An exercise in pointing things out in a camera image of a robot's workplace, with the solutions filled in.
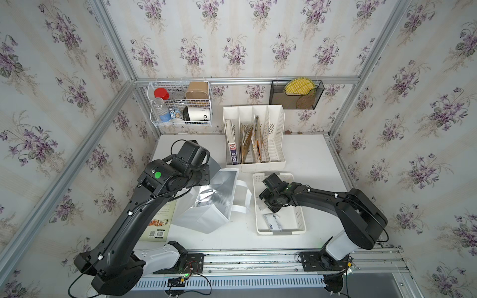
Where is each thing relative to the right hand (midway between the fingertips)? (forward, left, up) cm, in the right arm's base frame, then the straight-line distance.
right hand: (262, 201), depth 89 cm
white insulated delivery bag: (-13, +21, +23) cm, 33 cm away
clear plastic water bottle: (+34, +51, +27) cm, 67 cm away
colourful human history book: (+24, +3, +18) cm, 30 cm away
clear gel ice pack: (-2, +1, +2) cm, 3 cm away
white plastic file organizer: (+43, -7, +14) cm, 46 cm away
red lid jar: (+42, +51, +33) cm, 74 cm away
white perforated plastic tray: (-7, -14, -2) cm, 16 cm away
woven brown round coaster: (+46, -24, +25) cm, 57 cm away
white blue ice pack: (-11, -4, +1) cm, 11 cm away
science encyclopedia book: (+27, +17, +23) cm, 39 cm away
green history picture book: (-14, +47, -1) cm, 49 cm away
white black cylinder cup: (+35, +34, +25) cm, 55 cm away
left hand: (-4, +22, +28) cm, 36 cm away
